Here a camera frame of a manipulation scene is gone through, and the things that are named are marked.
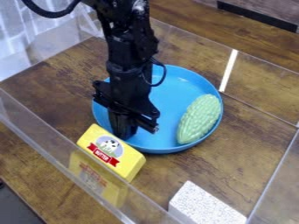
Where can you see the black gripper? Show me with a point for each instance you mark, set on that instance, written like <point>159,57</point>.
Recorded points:
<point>124,95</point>

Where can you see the yellow butter block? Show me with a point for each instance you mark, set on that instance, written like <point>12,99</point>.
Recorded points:
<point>121,159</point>

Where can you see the green bitter melon toy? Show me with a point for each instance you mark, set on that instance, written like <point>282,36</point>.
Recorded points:
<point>199,118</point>

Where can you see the blue round tray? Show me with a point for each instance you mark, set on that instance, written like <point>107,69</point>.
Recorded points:
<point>181,86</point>

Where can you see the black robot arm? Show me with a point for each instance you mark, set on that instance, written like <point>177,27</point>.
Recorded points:
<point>132,45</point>

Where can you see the white speckled foam block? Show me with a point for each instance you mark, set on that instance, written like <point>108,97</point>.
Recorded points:
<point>193,206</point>

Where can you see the dark baseboard strip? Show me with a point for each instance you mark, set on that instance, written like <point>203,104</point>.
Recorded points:
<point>258,17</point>

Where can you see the clear acrylic enclosure wall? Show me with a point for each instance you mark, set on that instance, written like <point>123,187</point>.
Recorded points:
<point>246,164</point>

